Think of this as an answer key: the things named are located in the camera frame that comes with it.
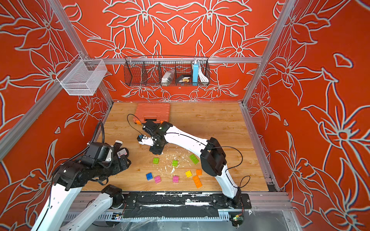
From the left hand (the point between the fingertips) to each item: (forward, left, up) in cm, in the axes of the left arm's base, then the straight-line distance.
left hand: (124, 164), depth 68 cm
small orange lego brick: (+5, -37, -18) cm, 42 cm away
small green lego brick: (+9, -11, -16) cm, 21 cm away
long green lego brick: (+12, -34, -17) cm, 40 cm away
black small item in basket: (+50, -26, +15) cm, 58 cm away
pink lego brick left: (-1, -14, -17) cm, 22 cm away
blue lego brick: (0, -9, -16) cm, 19 cm away
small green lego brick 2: (+9, -23, -17) cm, 30 cm away
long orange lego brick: (-1, -36, -17) cm, 40 cm away
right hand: (+11, -10, -6) cm, 16 cm away
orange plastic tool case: (+47, -6, -14) cm, 49 cm away
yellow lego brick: (+3, -31, -17) cm, 36 cm away
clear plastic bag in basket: (+54, -15, +13) cm, 57 cm away
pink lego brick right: (0, -24, -17) cm, 29 cm away
